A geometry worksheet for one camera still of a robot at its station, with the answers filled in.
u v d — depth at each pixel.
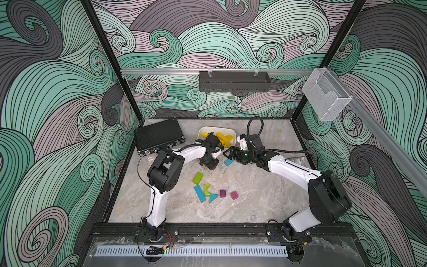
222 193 0.85
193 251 0.70
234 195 0.83
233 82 0.96
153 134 1.05
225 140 1.05
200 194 0.85
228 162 0.97
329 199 0.43
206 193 0.83
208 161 0.84
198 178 0.90
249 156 0.73
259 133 0.81
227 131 1.10
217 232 0.74
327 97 0.82
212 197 0.83
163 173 0.53
